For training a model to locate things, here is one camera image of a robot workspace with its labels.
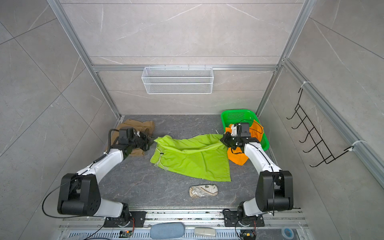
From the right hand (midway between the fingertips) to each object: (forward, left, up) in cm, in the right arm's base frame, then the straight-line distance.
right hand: (220, 137), depth 88 cm
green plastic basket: (+27, -15, -11) cm, 33 cm away
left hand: (+1, +37, +5) cm, 37 cm away
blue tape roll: (-47, -28, -15) cm, 56 cm away
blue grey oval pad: (-45, +30, -11) cm, 55 cm away
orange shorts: (-11, -9, -5) cm, 15 cm away
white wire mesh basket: (+38, +18, +15) cm, 44 cm away
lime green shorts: (-5, +10, -13) cm, 17 cm away
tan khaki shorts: (+17, +50, -9) cm, 54 cm away
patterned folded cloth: (-27, +12, -11) cm, 32 cm away
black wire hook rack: (-7, -39, +17) cm, 43 cm away
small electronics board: (-45, +50, -15) cm, 69 cm away
